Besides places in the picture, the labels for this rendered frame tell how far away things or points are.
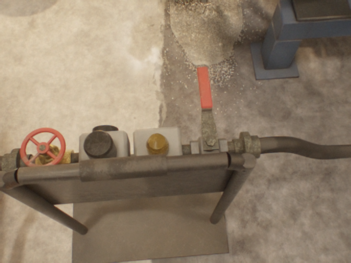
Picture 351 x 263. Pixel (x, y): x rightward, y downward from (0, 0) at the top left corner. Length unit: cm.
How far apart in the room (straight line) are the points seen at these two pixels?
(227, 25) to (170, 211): 66
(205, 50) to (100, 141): 75
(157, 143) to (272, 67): 72
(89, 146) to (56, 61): 74
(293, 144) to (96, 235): 61
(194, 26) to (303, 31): 39
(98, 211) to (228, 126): 46
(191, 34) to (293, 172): 56
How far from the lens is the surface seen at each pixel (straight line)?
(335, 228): 117
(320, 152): 79
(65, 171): 55
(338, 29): 118
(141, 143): 66
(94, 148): 62
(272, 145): 69
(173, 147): 66
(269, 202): 113
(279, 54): 121
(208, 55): 129
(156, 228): 108
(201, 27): 135
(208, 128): 66
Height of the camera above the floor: 108
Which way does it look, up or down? 68 degrees down
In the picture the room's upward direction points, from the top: straight up
